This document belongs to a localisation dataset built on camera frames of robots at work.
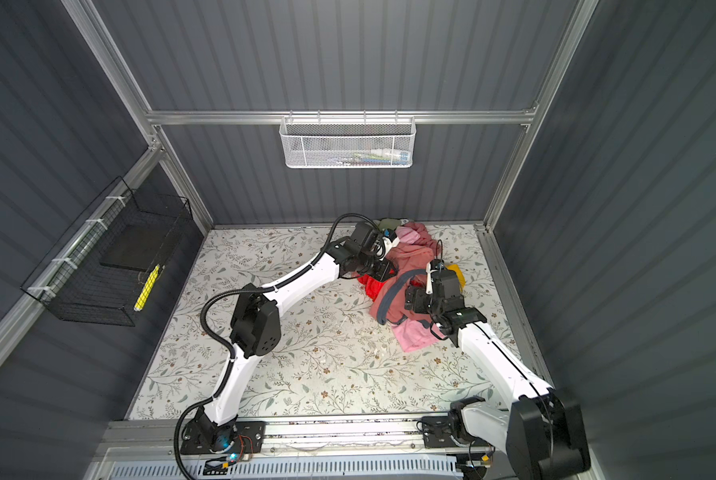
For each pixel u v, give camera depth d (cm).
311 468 77
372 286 92
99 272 71
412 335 90
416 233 108
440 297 66
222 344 56
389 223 115
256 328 57
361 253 74
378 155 92
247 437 72
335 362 87
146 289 70
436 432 74
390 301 89
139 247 76
